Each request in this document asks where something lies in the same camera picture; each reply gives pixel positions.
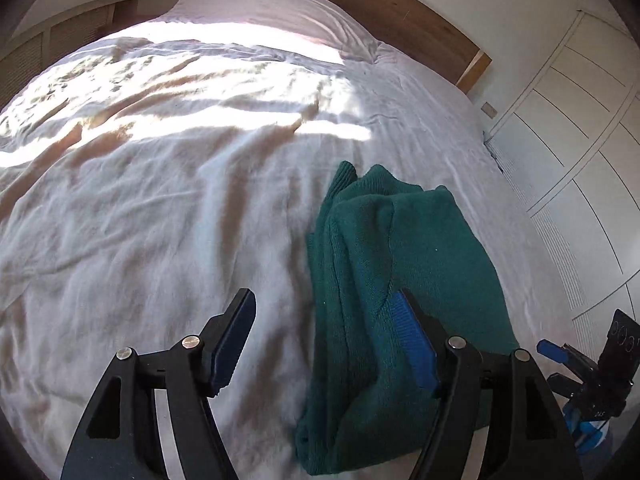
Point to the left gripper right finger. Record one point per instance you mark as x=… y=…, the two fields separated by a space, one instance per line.
x=527 y=436

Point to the green knitted sweater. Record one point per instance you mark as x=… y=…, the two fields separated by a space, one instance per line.
x=381 y=251

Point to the white built-in wardrobe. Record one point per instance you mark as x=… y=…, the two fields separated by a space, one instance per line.
x=569 y=147

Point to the white bed duvet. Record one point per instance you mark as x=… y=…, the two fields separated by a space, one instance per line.
x=144 y=181

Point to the louvered radiator cover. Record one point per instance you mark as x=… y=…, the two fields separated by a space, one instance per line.
x=35 y=49

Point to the wooden headboard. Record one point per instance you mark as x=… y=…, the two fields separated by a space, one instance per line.
x=424 y=35

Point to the white pillow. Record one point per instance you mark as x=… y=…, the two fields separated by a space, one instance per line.
x=315 y=28

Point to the beige wall switch plate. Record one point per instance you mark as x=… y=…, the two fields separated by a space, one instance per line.
x=489 y=110

